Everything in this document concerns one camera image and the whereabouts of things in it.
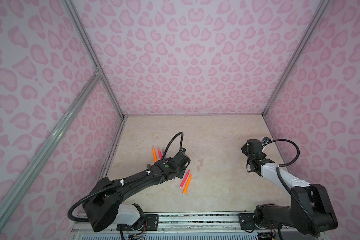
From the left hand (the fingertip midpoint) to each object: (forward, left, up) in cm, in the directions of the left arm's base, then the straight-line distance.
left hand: (180, 165), depth 84 cm
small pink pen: (+12, +14, -8) cm, 20 cm away
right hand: (+10, -42, +2) cm, 43 cm away
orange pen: (-8, -4, -8) cm, 12 cm away
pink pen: (-5, -2, -8) cm, 9 cm away
